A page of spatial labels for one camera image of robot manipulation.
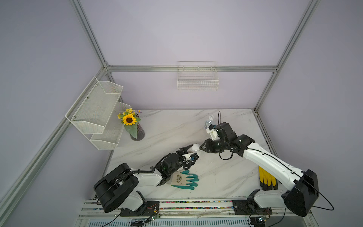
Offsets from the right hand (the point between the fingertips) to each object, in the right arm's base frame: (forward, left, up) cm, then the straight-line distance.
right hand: (202, 150), depth 77 cm
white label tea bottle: (+1, +4, 0) cm, 5 cm away
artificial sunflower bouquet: (+16, +42, +8) cm, 46 cm away
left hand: (+3, +5, -5) cm, 7 cm away
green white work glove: (-11, +12, -15) cm, 23 cm away
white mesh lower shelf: (+12, +58, -5) cm, 60 cm away
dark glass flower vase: (+20, +41, -11) cm, 47 cm away
